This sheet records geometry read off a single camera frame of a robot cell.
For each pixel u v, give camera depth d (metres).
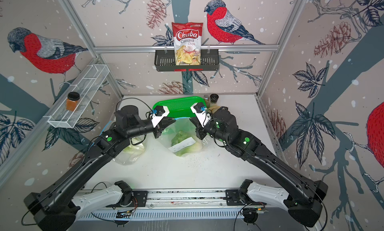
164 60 0.95
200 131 0.54
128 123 0.49
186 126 0.76
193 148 0.76
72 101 0.66
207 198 0.75
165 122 0.57
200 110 0.51
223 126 0.45
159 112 0.51
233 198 0.73
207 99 1.06
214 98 1.04
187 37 0.85
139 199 0.73
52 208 0.37
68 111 0.71
